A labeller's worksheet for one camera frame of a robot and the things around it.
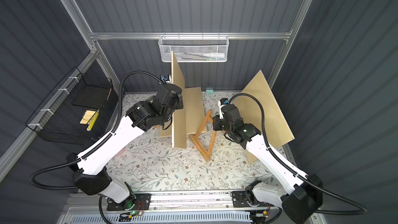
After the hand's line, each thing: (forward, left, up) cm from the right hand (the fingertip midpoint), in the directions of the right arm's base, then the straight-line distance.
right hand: (218, 118), depth 77 cm
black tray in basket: (+11, +68, +3) cm, 69 cm away
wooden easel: (-4, +11, -18) cm, 22 cm away
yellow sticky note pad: (0, +64, +3) cm, 64 cm away
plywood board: (+12, +13, -16) cm, 23 cm away
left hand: (+1, +18, +15) cm, 24 cm away
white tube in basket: (+39, +1, +11) cm, 41 cm away
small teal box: (+42, +3, -22) cm, 47 cm away
